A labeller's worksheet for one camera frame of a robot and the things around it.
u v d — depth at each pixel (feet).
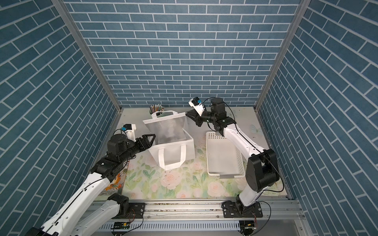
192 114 2.47
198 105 2.22
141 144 2.14
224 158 2.93
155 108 3.34
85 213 1.49
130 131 2.20
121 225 2.36
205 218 2.38
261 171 1.47
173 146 2.37
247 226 2.31
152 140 2.31
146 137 2.20
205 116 2.31
